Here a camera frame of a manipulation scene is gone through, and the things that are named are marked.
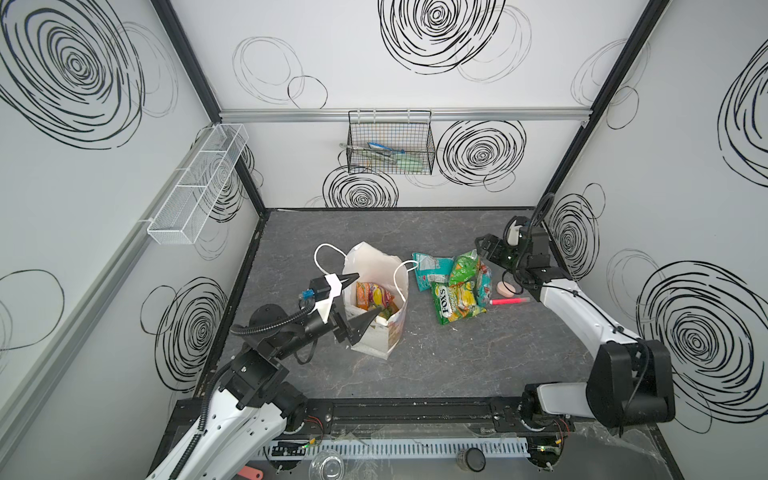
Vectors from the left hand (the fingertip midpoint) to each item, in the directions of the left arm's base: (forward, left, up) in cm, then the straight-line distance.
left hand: (368, 293), depth 59 cm
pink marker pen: (+17, -41, -33) cm, 56 cm away
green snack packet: (+21, -26, -22) cm, 40 cm away
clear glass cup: (-27, +9, -33) cm, 43 cm away
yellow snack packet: (+12, +2, -26) cm, 28 cm away
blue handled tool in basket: (+50, 0, 0) cm, 50 cm away
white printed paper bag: (+17, +1, -15) cm, 22 cm away
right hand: (+26, -31, -15) cm, 43 cm away
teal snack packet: (+24, -17, -29) cm, 41 cm away
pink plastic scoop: (-29, +25, -31) cm, 49 cm away
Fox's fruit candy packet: (+14, -24, -28) cm, 39 cm away
